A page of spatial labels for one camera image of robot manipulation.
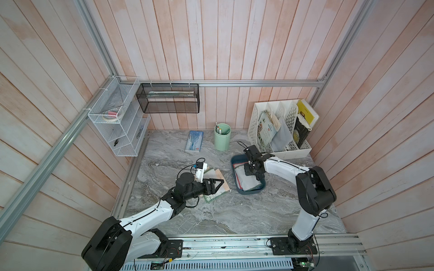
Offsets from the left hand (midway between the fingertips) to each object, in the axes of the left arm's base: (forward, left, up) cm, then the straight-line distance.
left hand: (219, 184), depth 78 cm
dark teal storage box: (+21, -13, -8) cm, 26 cm away
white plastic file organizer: (+49, -43, +6) cm, 66 cm away
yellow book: (+37, -51, +12) cm, 64 cm away
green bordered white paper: (+13, +4, -12) cm, 18 cm away
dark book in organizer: (+34, -49, 0) cm, 60 cm away
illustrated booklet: (+35, -29, +4) cm, 46 cm away
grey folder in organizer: (+29, -38, 0) cm, 47 cm away
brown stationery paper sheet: (+11, -1, -13) cm, 17 cm away
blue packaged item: (+39, +16, -14) cm, 44 cm away
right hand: (+16, -19, -11) cm, 27 cm away
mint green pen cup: (+33, -2, -3) cm, 33 cm away
